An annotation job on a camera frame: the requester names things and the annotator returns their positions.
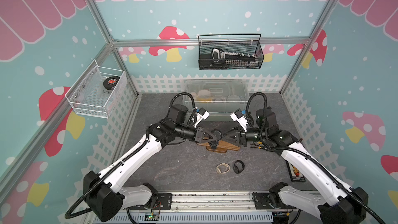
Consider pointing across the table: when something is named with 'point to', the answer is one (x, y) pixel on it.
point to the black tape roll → (110, 82)
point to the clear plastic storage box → (219, 98)
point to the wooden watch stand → (223, 146)
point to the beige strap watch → (218, 171)
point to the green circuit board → (151, 217)
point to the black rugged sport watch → (217, 134)
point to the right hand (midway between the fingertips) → (224, 137)
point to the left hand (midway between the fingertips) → (213, 141)
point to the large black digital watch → (213, 144)
